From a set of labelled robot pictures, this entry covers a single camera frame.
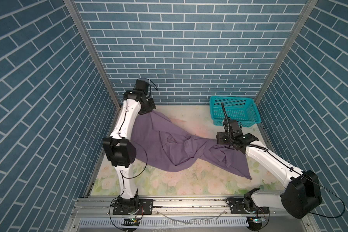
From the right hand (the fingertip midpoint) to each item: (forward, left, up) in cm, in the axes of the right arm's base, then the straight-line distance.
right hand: (219, 134), depth 85 cm
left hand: (+10, +42, +10) cm, 44 cm away
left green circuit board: (-45, +44, -17) cm, 65 cm away
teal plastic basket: (+37, -25, -15) cm, 47 cm away
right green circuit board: (-39, -18, -17) cm, 46 cm away
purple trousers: (-4, +38, -11) cm, 40 cm away
